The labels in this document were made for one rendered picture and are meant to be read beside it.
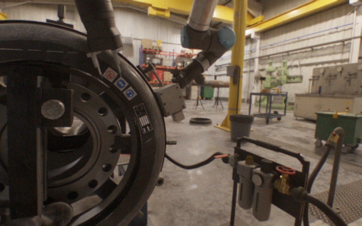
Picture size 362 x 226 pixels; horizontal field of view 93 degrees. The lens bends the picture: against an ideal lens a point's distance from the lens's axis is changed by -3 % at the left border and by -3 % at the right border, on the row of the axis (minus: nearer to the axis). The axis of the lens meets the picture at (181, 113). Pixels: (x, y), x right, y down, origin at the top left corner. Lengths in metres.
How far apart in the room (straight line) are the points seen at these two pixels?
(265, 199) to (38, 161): 0.84
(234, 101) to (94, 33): 3.68
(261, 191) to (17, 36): 0.99
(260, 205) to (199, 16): 0.82
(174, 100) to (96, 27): 0.36
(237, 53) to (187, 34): 3.35
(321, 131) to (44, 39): 3.40
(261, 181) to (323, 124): 2.66
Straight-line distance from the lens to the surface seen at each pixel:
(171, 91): 0.68
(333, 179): 1.68
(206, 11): 0.73
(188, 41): 0.77
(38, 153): 0.60
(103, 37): 0.47
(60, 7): 0.76
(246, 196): 0.99
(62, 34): 0.61
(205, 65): 0.89
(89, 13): 0.47
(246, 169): 0.93
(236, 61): 4.05
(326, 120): 3.42
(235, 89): 4.00
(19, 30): 0.62
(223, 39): 0.81
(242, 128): 3.06
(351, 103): 6.00
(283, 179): 0.85
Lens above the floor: 0.80
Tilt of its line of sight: 7 degrees down
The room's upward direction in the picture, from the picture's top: 2 degrees clockwise
